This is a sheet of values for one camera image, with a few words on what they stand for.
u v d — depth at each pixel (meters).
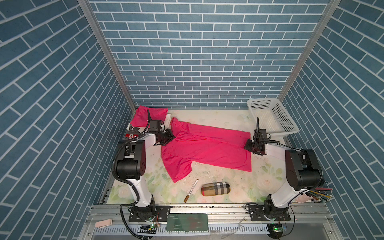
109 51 0.87
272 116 1.17
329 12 0.72
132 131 1.01
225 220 0.74
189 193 0.80
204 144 1.03
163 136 0.87
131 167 0.50
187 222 0.70
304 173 0.47
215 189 0.79
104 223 0.68
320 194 0.69
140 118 1.02
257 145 0.72
